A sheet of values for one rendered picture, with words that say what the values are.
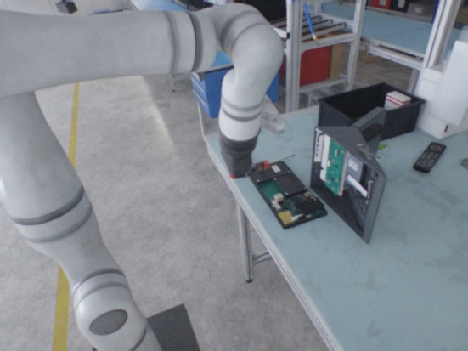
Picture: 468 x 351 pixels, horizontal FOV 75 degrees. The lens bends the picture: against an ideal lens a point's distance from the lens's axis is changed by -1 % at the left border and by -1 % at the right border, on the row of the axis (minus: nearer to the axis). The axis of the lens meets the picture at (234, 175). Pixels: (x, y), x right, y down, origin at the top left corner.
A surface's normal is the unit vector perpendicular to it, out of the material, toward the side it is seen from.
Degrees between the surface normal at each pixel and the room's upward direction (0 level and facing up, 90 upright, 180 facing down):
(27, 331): 0
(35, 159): 57
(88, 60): 100
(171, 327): 0
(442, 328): 0
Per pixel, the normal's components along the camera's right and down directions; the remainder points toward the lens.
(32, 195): 0.33, 0.10
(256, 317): -0.08, -0.79
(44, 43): 0.58, 0.33
